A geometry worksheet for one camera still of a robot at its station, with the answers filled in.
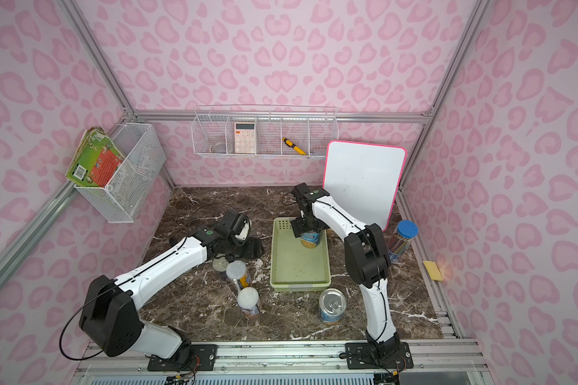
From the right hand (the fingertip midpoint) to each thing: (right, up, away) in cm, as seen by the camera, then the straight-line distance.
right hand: (309, 228), depth 95 cm
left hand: (-19, -6, -12) cm, 23 cm away
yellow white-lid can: (-24, -12, -17) cm, 32 cm away
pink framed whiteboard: (+20, +19, -5) cm, 28 cm away
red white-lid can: (-20, -20, -21) cm, 35 cm away
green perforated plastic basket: (-6, -15, -2) cm, 16 cm away
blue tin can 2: (+6, -21, -22) cm, 31 cm away
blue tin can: (0, -4, -2) cm, 5 cm away
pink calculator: (-25, +35, 0) cm, 44 cm away
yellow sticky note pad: (+49, -17, 0) cm, 52 cm away
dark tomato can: (-31, -12, -13) cm, 36 cm away
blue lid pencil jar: (+31, 0, -16) cm, 35 cm away
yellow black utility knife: (-8, +34, +3) cm, 35 cm away
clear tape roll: (-36, +32, 0) cm, 48 cm away
